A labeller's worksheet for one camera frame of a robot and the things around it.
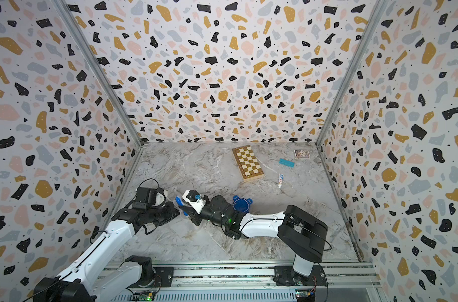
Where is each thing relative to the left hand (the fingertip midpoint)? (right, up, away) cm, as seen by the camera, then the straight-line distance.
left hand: (182, 210), depth 82 cm
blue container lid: (+26, -1, +16) cm, 30 cm away
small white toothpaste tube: (+47, +12, +22) cm, 53 cm away
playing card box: (+63, +26, +34) cm, 77 cm away
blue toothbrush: (+3, +6, -10) cm, 12 cm away
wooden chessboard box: (+29, +20, +27) cm, 45 cm away
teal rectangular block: (+51, +21, +31) cm, 64 cm away
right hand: (+3, +5, -10) cm, 12 cm away
